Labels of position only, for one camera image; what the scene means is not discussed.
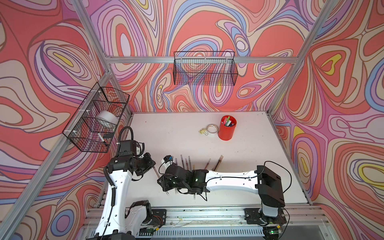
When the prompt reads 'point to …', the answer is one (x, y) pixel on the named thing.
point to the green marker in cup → (228, 123)
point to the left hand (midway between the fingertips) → (156, 162)
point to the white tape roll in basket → (108, 116)
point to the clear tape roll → (212, 128)
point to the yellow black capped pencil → (215, 168)
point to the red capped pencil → (187, 164)
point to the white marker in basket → (100, 137)
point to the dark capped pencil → (182, 161)
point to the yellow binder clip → (202, 131)
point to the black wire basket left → (92, 124)
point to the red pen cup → (227, 128)
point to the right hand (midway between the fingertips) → (158, 186)
